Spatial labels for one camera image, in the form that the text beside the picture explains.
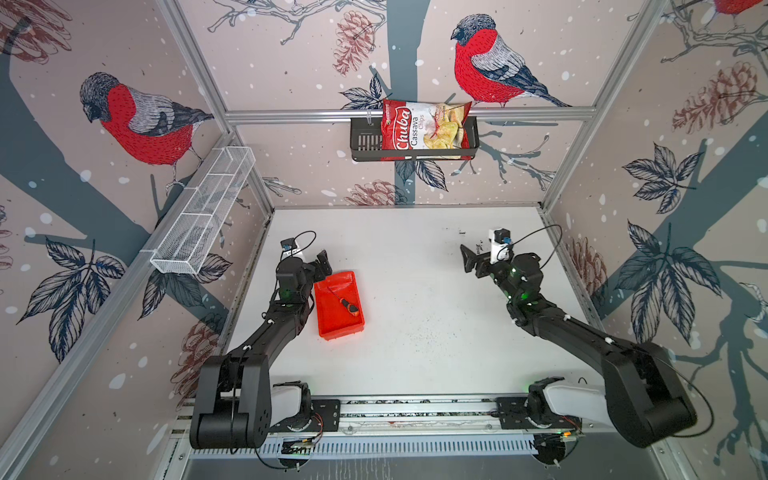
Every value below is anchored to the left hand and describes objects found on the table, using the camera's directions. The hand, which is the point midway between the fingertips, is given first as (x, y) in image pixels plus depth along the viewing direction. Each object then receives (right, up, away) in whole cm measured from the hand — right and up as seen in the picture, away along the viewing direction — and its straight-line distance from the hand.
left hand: (312, 254), depth 87 cm
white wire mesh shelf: (-27, +3, -15) cm, 31 cm away
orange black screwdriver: (+11, -17, +3) cm, 21 cm away
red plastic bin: (+6, -20, +1) cm, 21 cm away
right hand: (+48, +3, -3) cm, 48 cm away
